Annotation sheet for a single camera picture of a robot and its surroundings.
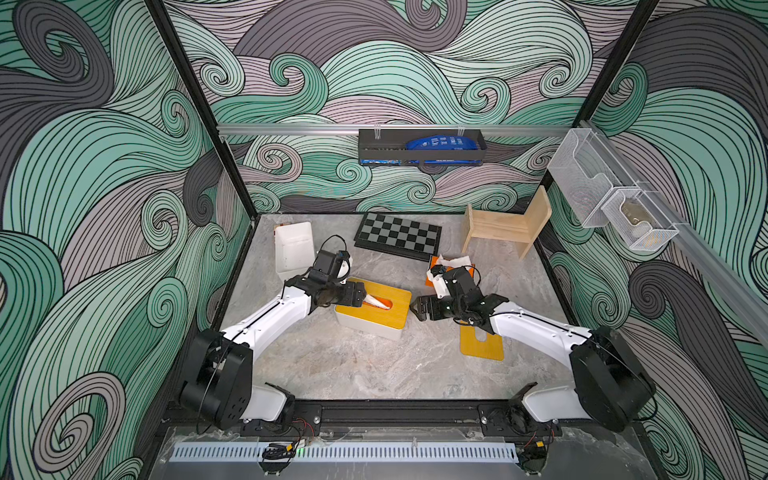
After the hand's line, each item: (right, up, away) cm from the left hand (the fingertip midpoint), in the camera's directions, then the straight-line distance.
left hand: (353, 288), depth 86 cm
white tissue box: (-25, +11, +25) cm, 36 cm away
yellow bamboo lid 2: (+41, -17, -1) cm, 44 cm away
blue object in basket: (+28, +45, +5) cm, 53 cm away
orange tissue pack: (+7, -4, -1) cm, 8 cm away
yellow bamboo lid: (+13, -7, -4) cm, 15 cm away
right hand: (+22, -5, +1) cm, 22 cm away
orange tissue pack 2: (+31, +7, +9) cm, 32 cm away
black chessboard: (+15, +15, +22) cm, 31 cm away
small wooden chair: (+54, +19, +16) cm, 60 cm away
